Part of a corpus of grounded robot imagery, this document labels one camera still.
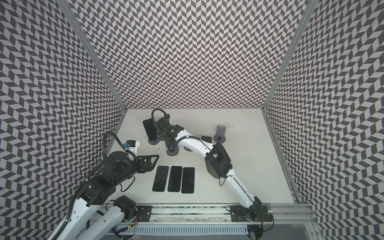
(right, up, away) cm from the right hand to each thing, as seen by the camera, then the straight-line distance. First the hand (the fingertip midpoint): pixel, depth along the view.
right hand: (167, 136), depth 92 cm
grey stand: (+3, -11, +2) cm, 11 cm away
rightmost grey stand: (+34, -2, +6) cm, 34 cm away
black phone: (-11, +4, +1) cm, 12 cm away
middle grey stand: (+14, -3, -25) cm, 29 cm away
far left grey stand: (-9, -4, +3) cm, 11 cm away
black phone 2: (+6, -24, -6) cm, 26 cm away
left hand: (-3, -9, -21) cm, 23 cm away
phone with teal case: (+13, -24, -7) cm, 28 cm away
